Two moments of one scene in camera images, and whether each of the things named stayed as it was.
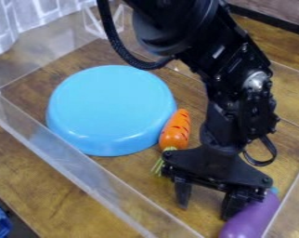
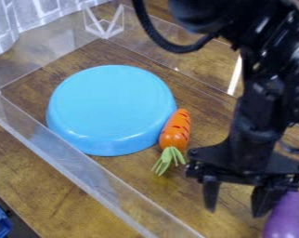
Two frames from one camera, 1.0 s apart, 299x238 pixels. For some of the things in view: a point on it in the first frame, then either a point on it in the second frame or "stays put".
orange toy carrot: x=174 y=136 stays put
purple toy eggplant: x=251 y=222 → x=287 y=221
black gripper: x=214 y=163 → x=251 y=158
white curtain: x=14 y=16 stays put
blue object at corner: x=2 y=228 stays put
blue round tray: x=109 y=110 stays put
